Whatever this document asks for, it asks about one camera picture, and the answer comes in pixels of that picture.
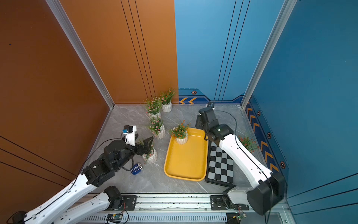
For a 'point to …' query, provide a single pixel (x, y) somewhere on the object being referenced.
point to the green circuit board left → (114, 218)
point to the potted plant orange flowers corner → (165, 98)
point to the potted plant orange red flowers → (180, 133)
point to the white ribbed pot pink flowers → (150, 157)
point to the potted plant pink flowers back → (153, 107)
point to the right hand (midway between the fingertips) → (203, 118)
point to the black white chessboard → (219, 166)
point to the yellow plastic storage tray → (189, 161)
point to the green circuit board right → (239, 217)
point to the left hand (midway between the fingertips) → (147, 135)
